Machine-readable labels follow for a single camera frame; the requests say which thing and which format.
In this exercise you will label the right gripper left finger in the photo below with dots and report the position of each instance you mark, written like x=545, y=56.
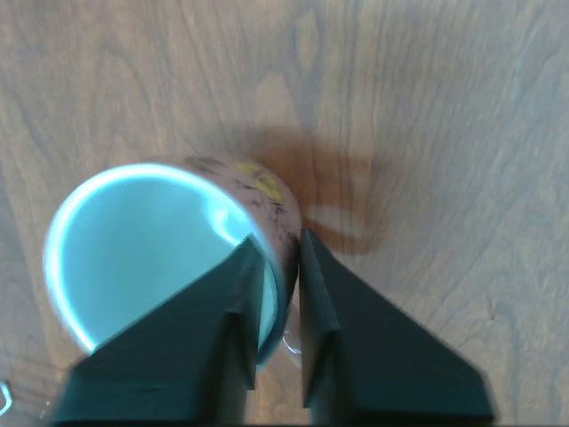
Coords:
x=190, y=361

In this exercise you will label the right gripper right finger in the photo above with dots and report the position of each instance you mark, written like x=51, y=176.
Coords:
x=363, y=360

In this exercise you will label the white floral mug pink handle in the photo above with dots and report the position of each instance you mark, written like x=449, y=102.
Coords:
x=132, y=236

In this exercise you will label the white wire dish rack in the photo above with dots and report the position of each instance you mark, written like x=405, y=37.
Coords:
x=6, y=395

